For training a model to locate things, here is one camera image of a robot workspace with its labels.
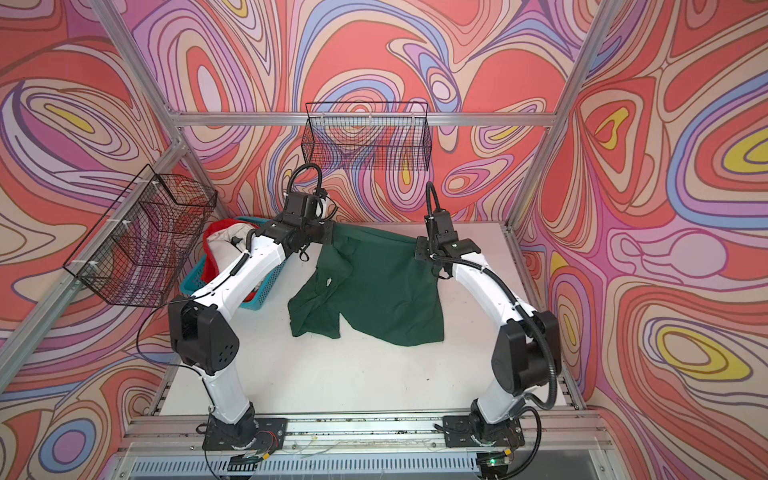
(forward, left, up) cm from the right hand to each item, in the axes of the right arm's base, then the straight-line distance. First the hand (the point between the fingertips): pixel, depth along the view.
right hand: (426, 252), depth 88 cm
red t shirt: (+2, +70, -8) cm, 70 cm away
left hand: (+7, +27, +7) cm, 29 cm away
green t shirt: (-2, +16, -14) cm, 21 cm away
